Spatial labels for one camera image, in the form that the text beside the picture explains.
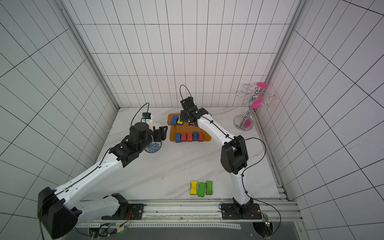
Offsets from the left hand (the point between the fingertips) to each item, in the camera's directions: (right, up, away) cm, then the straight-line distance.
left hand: (160, 130), depth 78 cm
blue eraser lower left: (+8, -7, +20) cm, 22 cm away
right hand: (+8, +7, +13) cm, 17 cm away
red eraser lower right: (+23, -6, +22) cm, 33 cm away
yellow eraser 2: (+18, -32, +1) cm, 36 cm away
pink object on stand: (+58, +15, +12) cm, 61 cm away
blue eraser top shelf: (+6, +5, +14) cm, 16 cm away
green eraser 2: (+27, -32, +1) cm, 41 cm away
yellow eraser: (+9, +4, +12) cm, 16 cm away
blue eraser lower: (+19, -6, +22) cm, 30 cm away
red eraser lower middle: (+15, -6, +20) cm, 26 cm away
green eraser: (+22, -32, +1) cm, 39 cm away
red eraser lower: (+11, -6, +21) cm, 24 cm away
